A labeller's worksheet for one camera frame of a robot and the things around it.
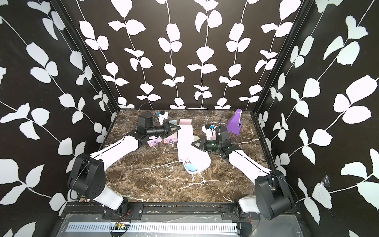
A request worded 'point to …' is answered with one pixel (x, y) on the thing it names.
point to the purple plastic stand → (235, 124)
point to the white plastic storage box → (202, 161)
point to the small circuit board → (119, 225)
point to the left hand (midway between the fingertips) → (181, 127)
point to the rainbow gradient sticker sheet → (186, 152)
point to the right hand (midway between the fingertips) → (191, 143)
